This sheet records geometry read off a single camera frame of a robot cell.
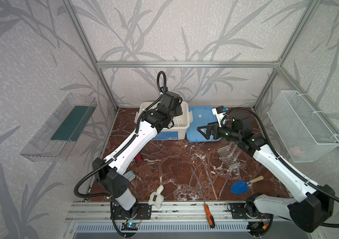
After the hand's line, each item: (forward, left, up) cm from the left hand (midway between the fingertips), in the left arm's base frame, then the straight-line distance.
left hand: (178, 101), depth 76 cm
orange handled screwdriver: (-47, -16, -31) cm, 58 cm away
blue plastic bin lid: (+19, -18, -34) cm, 43 cm away
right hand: (-10, -13, -5) cm, 17 cm away
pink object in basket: (-21, -58, -13) cm, 63 cm away
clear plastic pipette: (-32, -12, -34) cm, 48 cm away
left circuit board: (-51, +23, -34) cm, 66 cm away
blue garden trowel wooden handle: (-32, -36, -35) cm, 60 cm away
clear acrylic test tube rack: (-14, -33, -32) cm, 48 cm away
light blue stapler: (-28, +27, -31) cm, 50 cm away
